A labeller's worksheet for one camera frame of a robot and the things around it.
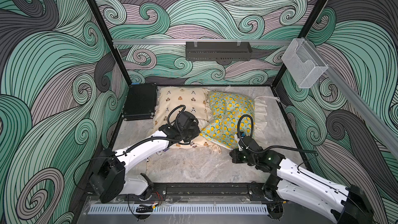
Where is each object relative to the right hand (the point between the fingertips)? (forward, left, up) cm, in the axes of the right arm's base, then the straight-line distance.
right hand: (228, 155), depth 79 cm
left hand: (+11, +14, +8) cm, 20 cm away
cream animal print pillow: (+35, +17, +4) cm, 39 cm away
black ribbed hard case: (+37, +55, 0) cm, 67 cm away
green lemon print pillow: (+23, -4, +3) cm, 24 cm away
